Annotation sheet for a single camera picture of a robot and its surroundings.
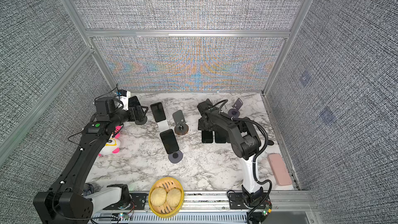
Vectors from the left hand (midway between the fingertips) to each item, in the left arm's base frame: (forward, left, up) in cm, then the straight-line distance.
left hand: (140, 107), depth 78 cm
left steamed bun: (-36, -9, -19) cm, 42 cm away
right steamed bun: (-37, -16, -19) cm, 45 cm away
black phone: (-4, -34, -24) cm, 42 cm away
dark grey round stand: (+9, +7, -26) cm, 28 cm away
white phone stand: (+5, -7, -25) cm, 26 cm away
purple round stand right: (+11, -54, -22) cm, 60 cm away
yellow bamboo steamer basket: (-41, -12, -23) cm, 49 cm away
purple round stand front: (-16, -16, -26) cm, 34 cm away
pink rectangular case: (-26, -71, -24) cm, 79 cm away
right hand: (+3, -35, -25) cm, 43 cm away
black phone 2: (-13, -14, -11) cm, 22 cm away
